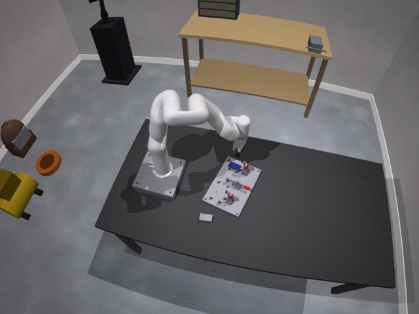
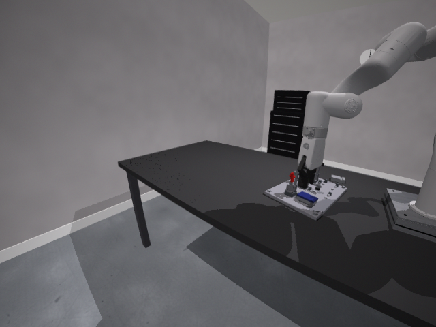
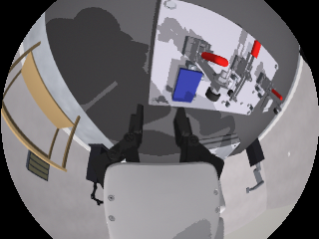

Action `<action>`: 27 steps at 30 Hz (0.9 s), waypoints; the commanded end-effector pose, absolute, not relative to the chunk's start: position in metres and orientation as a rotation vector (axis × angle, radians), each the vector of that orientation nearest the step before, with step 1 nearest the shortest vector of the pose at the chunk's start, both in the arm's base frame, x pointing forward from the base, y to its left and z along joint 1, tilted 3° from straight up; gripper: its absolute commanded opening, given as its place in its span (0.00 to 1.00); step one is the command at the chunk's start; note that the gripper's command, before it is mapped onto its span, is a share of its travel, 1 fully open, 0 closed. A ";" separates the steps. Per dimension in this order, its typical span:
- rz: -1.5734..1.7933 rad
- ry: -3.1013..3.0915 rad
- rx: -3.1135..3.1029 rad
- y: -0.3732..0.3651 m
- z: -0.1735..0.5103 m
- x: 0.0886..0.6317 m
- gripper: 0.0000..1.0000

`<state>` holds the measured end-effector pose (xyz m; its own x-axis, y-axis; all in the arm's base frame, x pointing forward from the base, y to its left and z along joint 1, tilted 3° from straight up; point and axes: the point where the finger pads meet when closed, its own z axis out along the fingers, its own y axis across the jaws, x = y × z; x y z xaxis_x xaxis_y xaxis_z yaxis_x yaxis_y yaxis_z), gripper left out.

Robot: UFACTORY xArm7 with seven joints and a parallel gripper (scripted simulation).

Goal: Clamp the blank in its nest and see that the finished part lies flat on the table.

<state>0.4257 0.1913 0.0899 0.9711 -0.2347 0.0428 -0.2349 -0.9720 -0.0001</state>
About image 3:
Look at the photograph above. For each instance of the blue flat plate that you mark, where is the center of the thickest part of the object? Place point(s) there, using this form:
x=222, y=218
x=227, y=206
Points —
x=185, y=84

